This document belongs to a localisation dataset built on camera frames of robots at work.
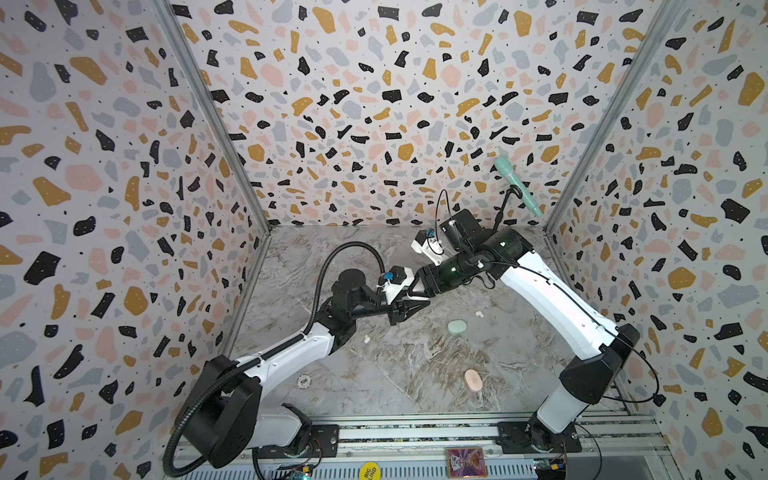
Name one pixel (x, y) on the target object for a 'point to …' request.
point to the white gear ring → (302, 377)
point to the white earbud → (479, 313)
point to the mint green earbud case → (457, 326)
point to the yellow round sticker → (369, 471)
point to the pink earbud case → (473, 380)
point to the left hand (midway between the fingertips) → (429, 292)
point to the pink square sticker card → (466, 463)
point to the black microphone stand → (500, 209)
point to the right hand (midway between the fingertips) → (415, 286)
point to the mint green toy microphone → (529, 200)
